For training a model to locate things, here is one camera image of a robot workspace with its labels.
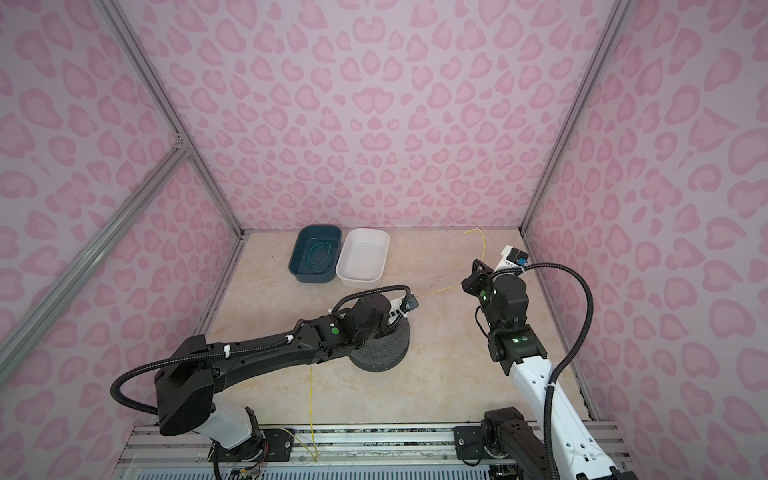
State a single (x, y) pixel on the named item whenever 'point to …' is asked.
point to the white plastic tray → (363, 257)
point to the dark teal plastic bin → (316, 253)
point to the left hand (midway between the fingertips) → (393, 296)
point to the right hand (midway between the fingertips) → (475, 257)
